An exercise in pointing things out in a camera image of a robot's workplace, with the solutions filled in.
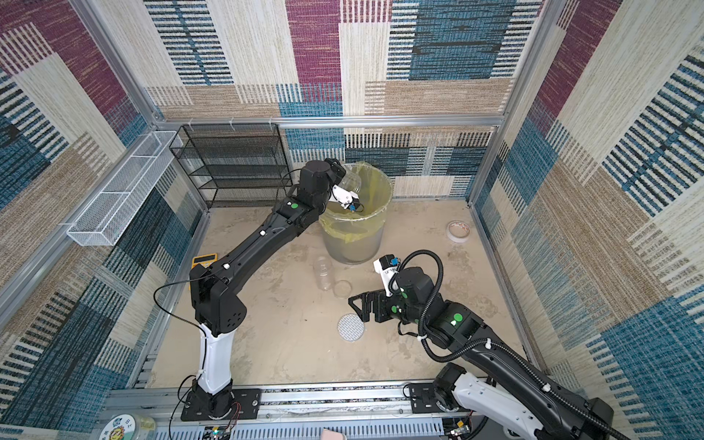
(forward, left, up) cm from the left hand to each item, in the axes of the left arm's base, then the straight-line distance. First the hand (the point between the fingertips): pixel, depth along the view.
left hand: (326, 160), depth 80 cm
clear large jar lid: (-21, -3, -37) cm, 43 cm away
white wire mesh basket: (-13, +56, -4) cm, 58 cm away
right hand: (-36, -11, -18) cm, 41 cm away
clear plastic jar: (-18, +3, -31) cm, 36 cm away
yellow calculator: (-8, +48, -37) cm, 61 cm away
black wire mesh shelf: (+23, +39, -18) cm, 48 cm away
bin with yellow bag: (-13, -8, -20) cm, 25 cm away
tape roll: (+3, -49, -36) cm, 61 cm away
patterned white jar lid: (-35, -6, -37) cm, 51 cm away
